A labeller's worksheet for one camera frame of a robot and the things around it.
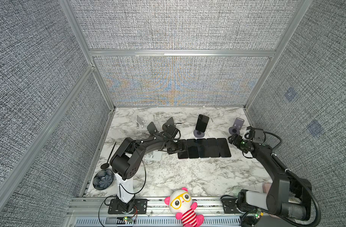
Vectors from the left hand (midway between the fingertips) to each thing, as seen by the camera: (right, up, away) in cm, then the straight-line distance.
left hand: (183, 150), depth 92 cm
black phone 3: (+12, +18, +1) cm, 22 cm away
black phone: (0, -2, +1) cm, 3 cm away
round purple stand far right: (+39, +15, +9) cm, 43 cm away
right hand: (+32, +8, -3) cm, 33 cm away
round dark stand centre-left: (-9, +18, +9) cm, 22 cm away
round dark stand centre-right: (+12, +10, +12) cm, 19 cm away
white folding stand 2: (-18, -4, 0) cm, 18 cm away
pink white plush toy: (-3, -20, -23) cm, 31 cm away
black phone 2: (+15, 0, +8) cm, 17 cm away
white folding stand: (-31, +19, +11) cm, 38 cm away
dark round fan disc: (-47, -14, -10) cm, 50 cm away
